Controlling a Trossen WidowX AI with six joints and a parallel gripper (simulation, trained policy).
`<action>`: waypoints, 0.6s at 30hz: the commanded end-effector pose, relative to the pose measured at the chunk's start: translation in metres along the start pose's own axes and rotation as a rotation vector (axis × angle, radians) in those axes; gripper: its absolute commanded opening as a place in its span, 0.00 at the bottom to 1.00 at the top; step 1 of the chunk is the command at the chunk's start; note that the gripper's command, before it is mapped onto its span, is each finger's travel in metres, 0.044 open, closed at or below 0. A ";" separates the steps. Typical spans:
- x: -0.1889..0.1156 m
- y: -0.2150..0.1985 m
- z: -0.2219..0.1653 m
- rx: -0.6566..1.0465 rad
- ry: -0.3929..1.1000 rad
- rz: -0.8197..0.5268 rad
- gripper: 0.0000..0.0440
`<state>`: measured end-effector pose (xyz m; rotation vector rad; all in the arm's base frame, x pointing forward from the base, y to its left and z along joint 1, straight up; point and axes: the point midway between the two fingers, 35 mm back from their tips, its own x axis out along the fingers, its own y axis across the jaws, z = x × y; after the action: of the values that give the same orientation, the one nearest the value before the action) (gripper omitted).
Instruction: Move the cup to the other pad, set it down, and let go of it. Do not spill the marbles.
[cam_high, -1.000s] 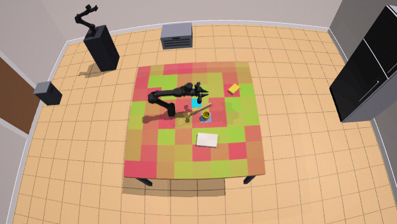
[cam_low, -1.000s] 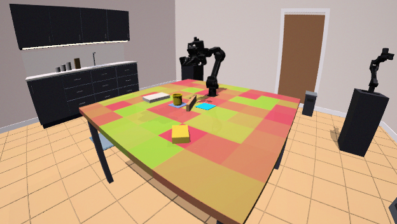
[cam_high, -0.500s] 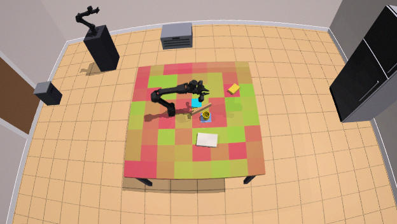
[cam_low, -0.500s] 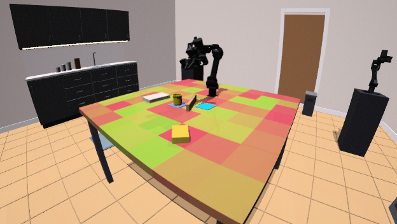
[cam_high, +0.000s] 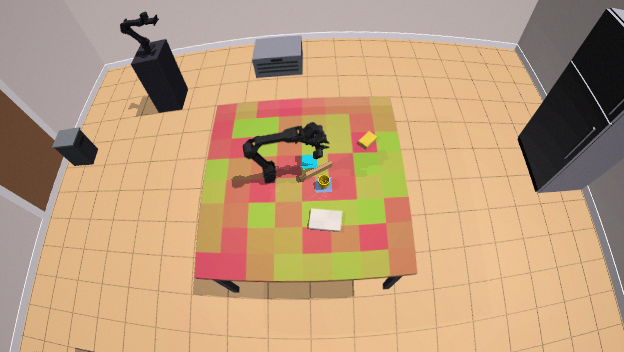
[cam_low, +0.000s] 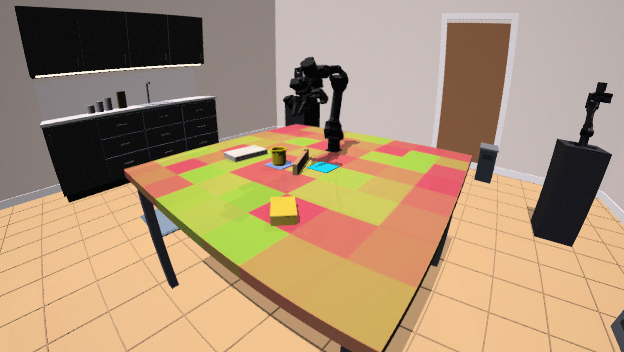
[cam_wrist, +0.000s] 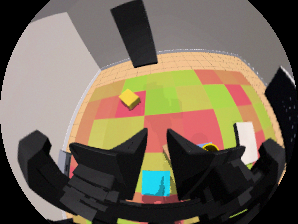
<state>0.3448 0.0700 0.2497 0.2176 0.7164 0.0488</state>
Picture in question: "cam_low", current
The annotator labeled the yellow block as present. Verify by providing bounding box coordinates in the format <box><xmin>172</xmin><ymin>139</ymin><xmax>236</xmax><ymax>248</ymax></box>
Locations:
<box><xmin>270</xmin><ymin>196</ymin><xmax>298</xmax><ymax>226</ymax></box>

